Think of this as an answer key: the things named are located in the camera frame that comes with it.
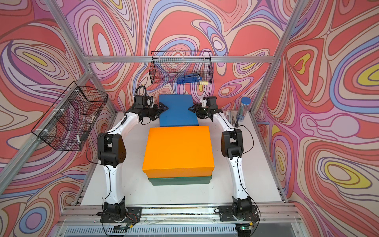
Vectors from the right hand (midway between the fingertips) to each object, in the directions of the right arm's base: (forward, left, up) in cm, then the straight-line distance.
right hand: (190, 113), depth 103 cm
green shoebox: (-46, +17, -3) cm, 49 cm away
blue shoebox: (-6, +8, +6) cm, 12 cm away
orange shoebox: (-38, +7, +11) cm, 40 cm away
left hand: (-3, +16, +6) cm, 17 cm away
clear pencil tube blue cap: (+2, -38, +7) cm, 39 cm away
